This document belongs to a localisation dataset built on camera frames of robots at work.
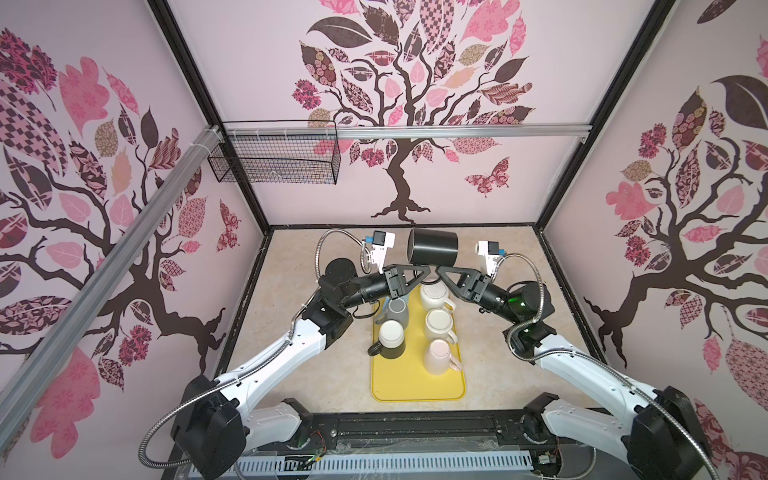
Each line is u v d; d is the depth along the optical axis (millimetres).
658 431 392
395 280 570
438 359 782
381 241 605
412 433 743
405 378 834
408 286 605
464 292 597
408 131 940
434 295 897
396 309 851
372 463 697
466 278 607
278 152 949
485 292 582
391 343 796
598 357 912
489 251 629
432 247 598
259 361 453
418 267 622
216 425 385
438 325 855
